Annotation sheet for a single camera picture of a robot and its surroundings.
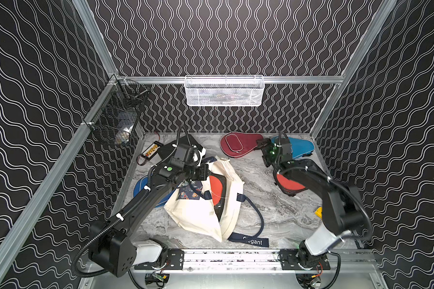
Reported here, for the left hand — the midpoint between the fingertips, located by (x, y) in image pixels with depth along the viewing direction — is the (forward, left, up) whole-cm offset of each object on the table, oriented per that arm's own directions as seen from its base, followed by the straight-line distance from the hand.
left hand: (210, 169), depth 77 cm
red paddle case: (+32, -13, -18) cm, 38 cm away
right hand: (+19, -22, -5) cm, 30 cm away
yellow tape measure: (-22, -34, +13) cm, 42 cm away
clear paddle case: (+3, -3, -20) cm, 20 cm away
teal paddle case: (+33, -51, -18) cm, 63 cm away
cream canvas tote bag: (-16, +2, -9) cm, 18 cm away
